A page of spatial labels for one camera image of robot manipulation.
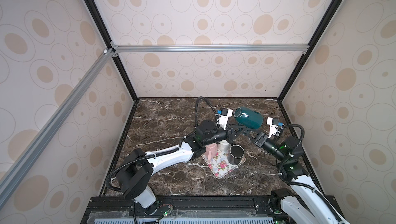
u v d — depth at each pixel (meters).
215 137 0.62
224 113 0.63
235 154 0.81
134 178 0.43
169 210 0.71
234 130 0.65
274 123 0.65
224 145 0.90
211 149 0.83
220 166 0.86
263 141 0.62
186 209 0.73
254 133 0.68
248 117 0.64
